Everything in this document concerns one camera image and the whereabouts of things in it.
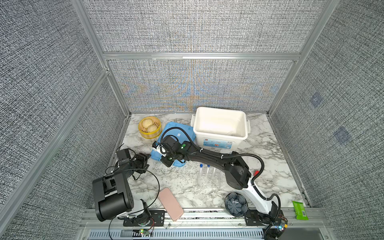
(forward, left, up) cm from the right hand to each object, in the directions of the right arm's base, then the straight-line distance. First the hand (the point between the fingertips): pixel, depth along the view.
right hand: (163, 157), depth 88 cm
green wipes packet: (-26, -72, -8) cm, 77 cm away
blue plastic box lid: (-3, +1, +10) cm, 11 cm away
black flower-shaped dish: (-24, -39, -7) cm, 46 cm away
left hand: (+2, +9, -4) cm, 10 cm away
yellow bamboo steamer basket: (+23, +18, -3) cm, 30 cm away
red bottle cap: (-6, -55, -7) cm, 56 cm away
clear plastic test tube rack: (-11, -27, -7) cm, 30 cm away
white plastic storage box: (+25, -37, -4) cm, 45 cm away
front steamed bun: (+23, +11, 0) cm, 25 cm away
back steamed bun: (+28, +15, 0) cm, 32 cm away
